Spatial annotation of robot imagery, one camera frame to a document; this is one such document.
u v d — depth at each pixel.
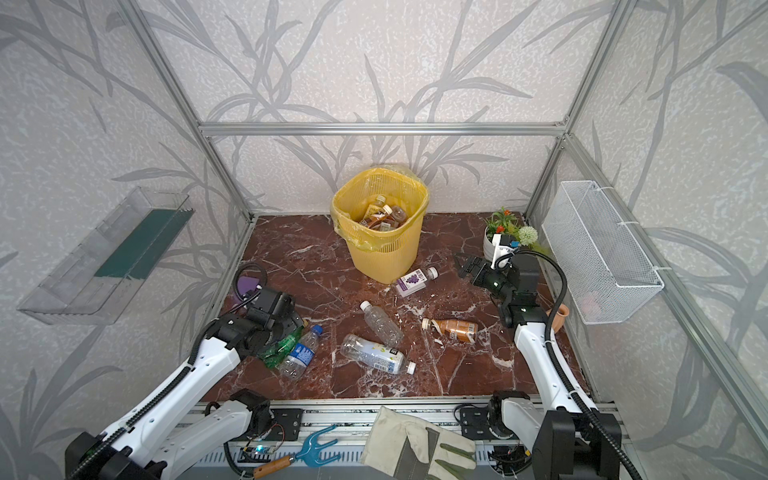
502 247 0.71
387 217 0.94
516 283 0.60
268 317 0.60
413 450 0.69
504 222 0.95
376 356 0.79
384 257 0.87
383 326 0.85
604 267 0.62
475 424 0.73
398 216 0.99
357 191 0.93
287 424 0.74
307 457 0.69
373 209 0.97
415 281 0.96
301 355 0.82
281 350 0.83
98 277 0.65
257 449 0.71
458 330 0.85
